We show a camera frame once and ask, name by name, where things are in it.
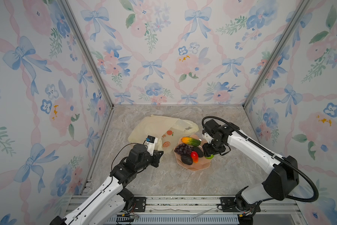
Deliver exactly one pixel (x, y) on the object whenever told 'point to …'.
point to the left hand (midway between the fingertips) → (164, 152)
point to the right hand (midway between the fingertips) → (210, 152)
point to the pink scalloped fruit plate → (202, 163)
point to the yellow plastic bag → (166, 130)
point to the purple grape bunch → (182, 149)
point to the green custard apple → (210, 157)
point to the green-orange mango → (191, 141)
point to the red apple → (195, 156)
